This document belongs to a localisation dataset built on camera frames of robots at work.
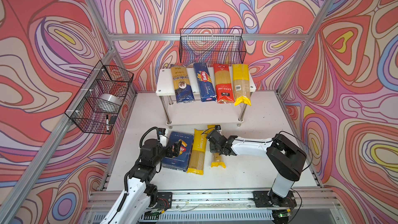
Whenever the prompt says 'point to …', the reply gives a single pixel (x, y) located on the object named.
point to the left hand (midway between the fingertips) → (174, 139)
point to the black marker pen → (107, 123)
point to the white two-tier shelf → (208, 113)
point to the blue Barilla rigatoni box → (182, 162)
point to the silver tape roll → (108, 103)
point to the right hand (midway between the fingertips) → (215, 148)
